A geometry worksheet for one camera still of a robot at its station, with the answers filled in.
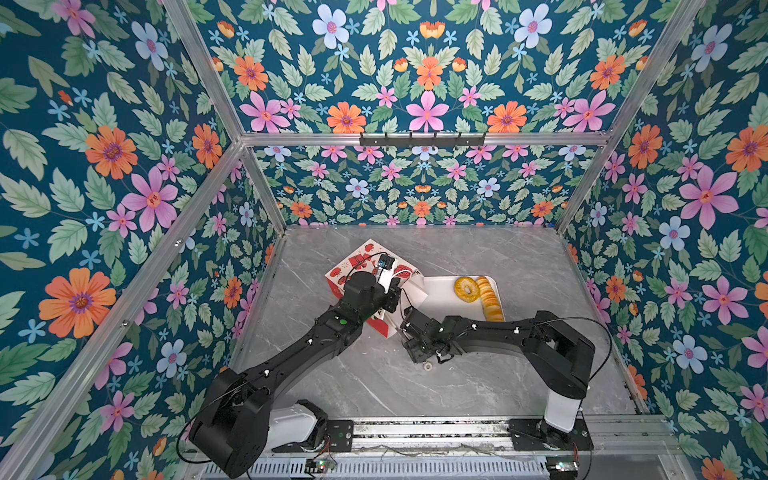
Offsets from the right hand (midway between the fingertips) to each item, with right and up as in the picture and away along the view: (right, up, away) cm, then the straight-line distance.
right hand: (416, 345), depth 89 cm
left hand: (-4, +23, -10) cm, 25 cm away
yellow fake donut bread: (+15, +16, +9) cm, 24 cm away
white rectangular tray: (+28, +17, +12) cm, 35 cm away
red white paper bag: (-1, +18, +7) cm, 20 cm away
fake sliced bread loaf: (+25, +11, +6) cm, 28 cm away
